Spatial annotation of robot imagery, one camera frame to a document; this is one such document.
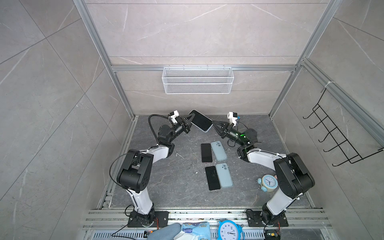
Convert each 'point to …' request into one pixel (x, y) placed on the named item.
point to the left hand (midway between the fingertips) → (196, 112)
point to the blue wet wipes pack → (201, 229)
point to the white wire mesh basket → (197, 80)
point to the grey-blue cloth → (167, 232)
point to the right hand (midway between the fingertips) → (211, 123)
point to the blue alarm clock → (229, 230)
